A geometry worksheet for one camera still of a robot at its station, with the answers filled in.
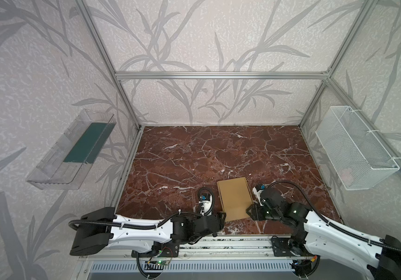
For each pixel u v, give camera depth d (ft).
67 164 2.11
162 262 2.32
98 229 1.48
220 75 3.11
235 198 2.72
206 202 2.20
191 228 1.86
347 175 2.39
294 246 2.13
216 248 2.47
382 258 1.35
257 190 2.46
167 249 2.38
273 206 2.04
